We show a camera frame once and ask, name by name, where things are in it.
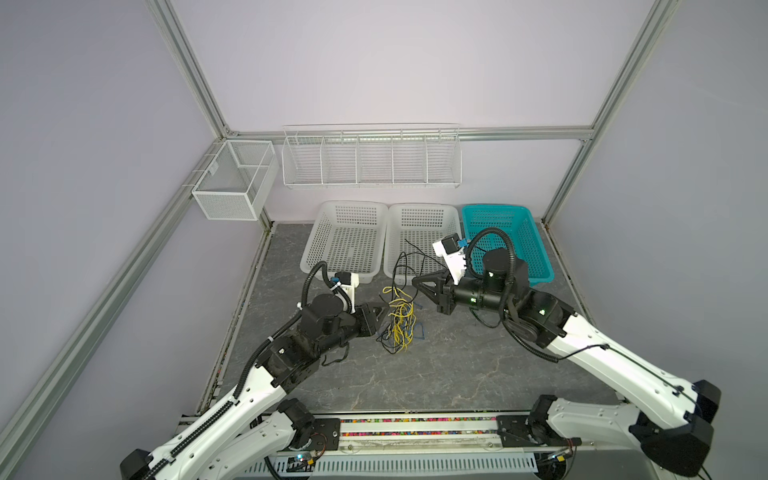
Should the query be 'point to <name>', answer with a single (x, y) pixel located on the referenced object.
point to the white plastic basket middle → (410, 233)
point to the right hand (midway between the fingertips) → (413, 284)
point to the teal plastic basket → (519, 224)
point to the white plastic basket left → (349, 237)
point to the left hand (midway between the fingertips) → (387, 312)
